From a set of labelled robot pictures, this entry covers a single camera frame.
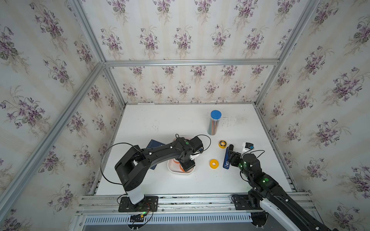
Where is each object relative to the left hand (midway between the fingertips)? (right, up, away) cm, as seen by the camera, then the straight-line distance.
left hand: (188, 166), depth 83 cm
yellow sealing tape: (+16, 0, +5) cm, 17 cm away
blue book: (-23, +11, +13) cm, 29 cm away
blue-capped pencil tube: (+17, +29, +6) cm, 34 cm away
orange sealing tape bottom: (-4, +3, -8) cm, 10 cm away
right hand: (+26, +8, 0) cm, 28 cm away
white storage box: (-8, -2, +2) cm, 9 cm away
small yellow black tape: (+24, +10, +13) cm, 29 cm away
